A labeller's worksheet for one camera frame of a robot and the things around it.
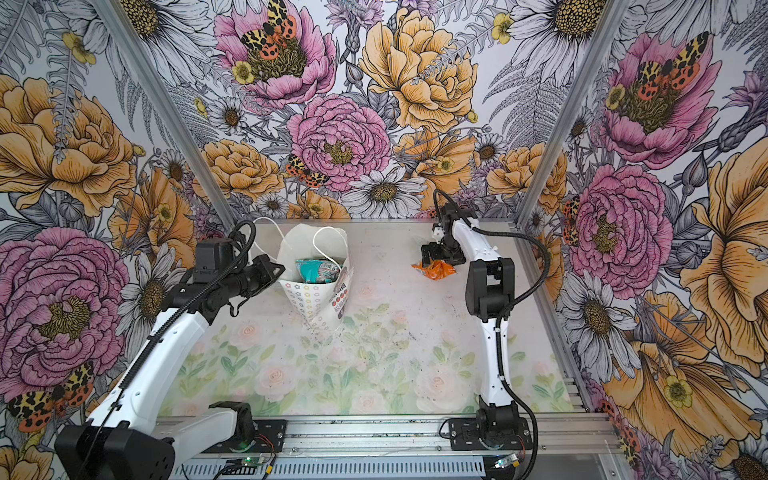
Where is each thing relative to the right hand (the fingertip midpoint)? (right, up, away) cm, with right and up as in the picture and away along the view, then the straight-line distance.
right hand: (439, 269), depth 102 cm
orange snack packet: (-2, 0, -2) cm, 3 cm away
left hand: (-43, 0, -24) cm, 49 cm away
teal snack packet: (-35, +1, -22) cm, 42 cm away
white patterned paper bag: (-34, -7, -24) cm, 42 cm away
